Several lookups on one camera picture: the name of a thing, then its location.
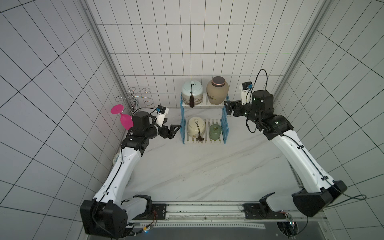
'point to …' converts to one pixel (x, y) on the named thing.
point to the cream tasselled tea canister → (196, 126)
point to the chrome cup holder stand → (135, 105)
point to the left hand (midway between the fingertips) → (171, 125)
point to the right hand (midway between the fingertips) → (227, 101)
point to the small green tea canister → (215, 131)
